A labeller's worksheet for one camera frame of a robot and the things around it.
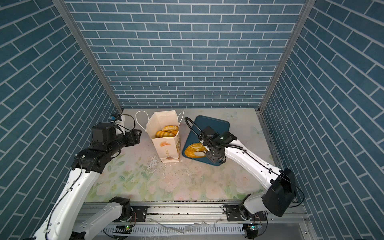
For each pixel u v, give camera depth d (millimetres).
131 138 610
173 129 889
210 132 611
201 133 608
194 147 927
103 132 484
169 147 784
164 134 866
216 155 691
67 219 384
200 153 861
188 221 734
